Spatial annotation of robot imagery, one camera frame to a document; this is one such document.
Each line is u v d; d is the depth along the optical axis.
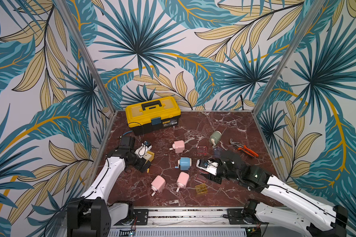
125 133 1.03
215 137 0.95
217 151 0.96
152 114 0.96
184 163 0.84
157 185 0.77
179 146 0.92
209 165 0.59
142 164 0.73
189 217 0.75
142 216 0.73
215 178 0.62
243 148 0.99
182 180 0.79
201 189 0.83
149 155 0.87
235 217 0.73
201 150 0.97
